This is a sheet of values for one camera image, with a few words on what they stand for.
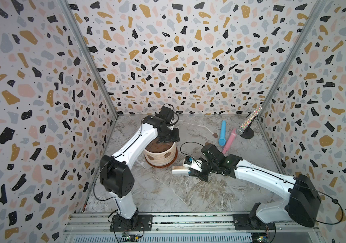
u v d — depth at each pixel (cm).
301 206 40
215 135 110
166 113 66
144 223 74
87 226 73
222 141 103
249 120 96
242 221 74
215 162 61
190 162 67
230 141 105
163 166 92
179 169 75
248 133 110
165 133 67
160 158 83
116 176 45
